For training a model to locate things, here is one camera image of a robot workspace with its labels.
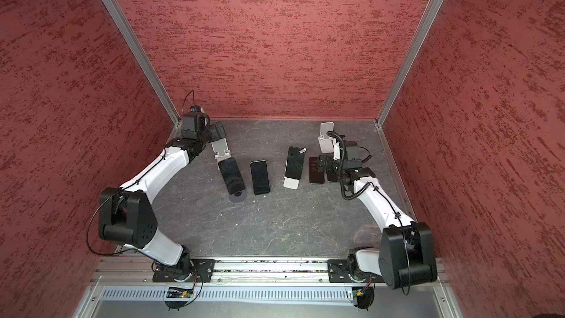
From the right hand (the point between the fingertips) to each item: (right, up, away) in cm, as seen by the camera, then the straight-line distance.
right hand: (326, 163), depth 88 cm
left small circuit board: (-53, -42, -16) cm, 70 cm away
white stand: (-47, +6, +11) cm, 49 cm away
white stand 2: (+4, +8, +22) cm, 24 cm away
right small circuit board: (+7, -42, -17) cm, 45 cm away
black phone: (-28, -6, +2) cm, 28 cm away
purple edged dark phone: (-4, -7, +10) cm, 13 cm away
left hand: (-47, +13, +1) cm, 49 cm away
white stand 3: (-14, -10, +7) cm, 19 cm away
